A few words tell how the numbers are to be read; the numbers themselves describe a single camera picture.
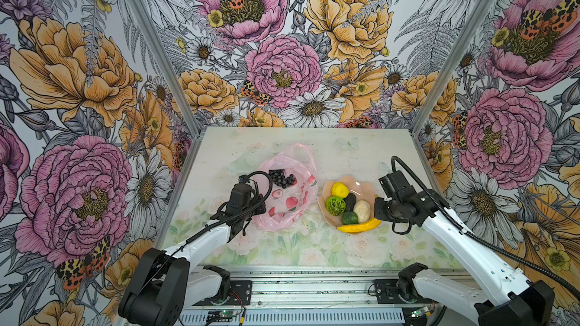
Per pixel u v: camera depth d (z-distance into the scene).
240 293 0.74
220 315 0.71
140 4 0.78
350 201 0.91
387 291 0.74
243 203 0.69
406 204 0.55
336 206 0.87
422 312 0.71
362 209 0.86
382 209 0.70
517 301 0.38
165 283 0.41
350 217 0.83
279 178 0.99
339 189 0.91
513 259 0.41
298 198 0.96
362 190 0.97
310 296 0.75
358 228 0.79
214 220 0.61
